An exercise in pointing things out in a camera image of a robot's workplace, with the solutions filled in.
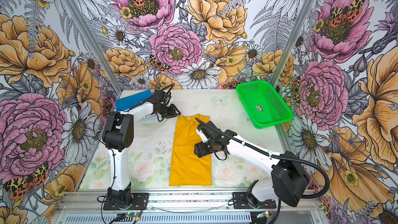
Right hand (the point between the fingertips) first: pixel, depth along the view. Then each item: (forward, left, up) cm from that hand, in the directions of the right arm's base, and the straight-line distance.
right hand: (202, 154), depth 80 cm
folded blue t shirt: (+44, +55, -8) cm, 71 cm away
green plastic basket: (+37, -44, -9) cm, 58 cm away
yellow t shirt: (-4, +8, -8) cm, 12 cm away
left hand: (+27, +15, -4) cm, 31 cm away
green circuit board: (-23, +34, -8) cm, 42 cm away
